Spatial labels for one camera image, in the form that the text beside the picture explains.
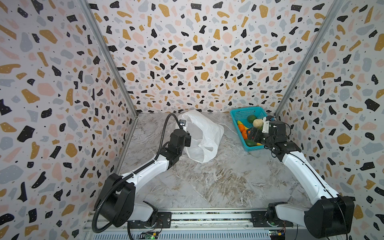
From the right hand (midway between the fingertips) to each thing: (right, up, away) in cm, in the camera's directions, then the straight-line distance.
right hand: (252, 129), depth 81 cm
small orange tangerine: (+1, +1, +25) cm, 25 cm away
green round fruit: (+10, +8, +33) cm, 35 cm away
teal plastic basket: (+4, +11, +36) cm, 37 cm away
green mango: (+4, -9, +17) cm, 19 cm away
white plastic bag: (-25, -3, +6) cm, 26 cm away
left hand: (-37, 0, +2) cm, 37 cm away
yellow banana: (+1, +5, +32) cm, 32 cm away
